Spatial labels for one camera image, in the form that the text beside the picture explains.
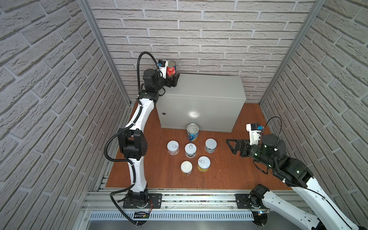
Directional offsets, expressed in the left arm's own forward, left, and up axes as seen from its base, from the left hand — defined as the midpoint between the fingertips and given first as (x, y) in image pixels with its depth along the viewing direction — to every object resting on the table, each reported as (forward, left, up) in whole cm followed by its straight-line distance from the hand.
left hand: (173, 68), depth 81 cm
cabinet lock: (-14, +7, -24) cm, 28 cm away
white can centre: (-34, -9, -36) cm, 50 cm away
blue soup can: (-24, -11, -31) cm, 41 cm away
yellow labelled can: (-43, -17, -35) cm, 58 cm away
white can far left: (-32, +1, -35) cm, 48 cm away
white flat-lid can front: (-45, -6, -35) cm, 57 cm away
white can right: (-31, -23, -36) cm, 52 cm away
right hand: (-41, -28, -12) cm, 52 cm away
